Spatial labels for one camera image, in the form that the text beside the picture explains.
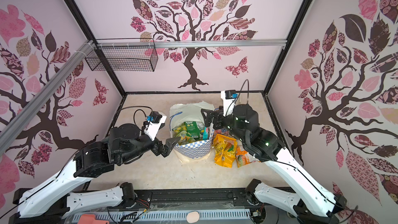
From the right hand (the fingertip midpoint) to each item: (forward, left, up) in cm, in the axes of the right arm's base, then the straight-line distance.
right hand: (212, 107), depth 61 cm
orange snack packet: (-7, -18, -36) cm, 41 cm away
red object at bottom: (-34, +54, -34) cm, 72 cm away
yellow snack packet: (-5, -7, -29) cm, 31 cm away
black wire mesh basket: (+48, +43, -5) cm, 65 cm away
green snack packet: (+9, +13, -35) cm, 38 cm away
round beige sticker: (-34, +9, -38) cm, 51 cm away
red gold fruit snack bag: (+8, -9, -35) cm, 37 cm away
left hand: (-9, +16, -5) cm, 19 cm away
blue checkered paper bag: (-8, +8, -24) cm, 26 cm away
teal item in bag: (+2, +3, -25) cm, 25 cm away
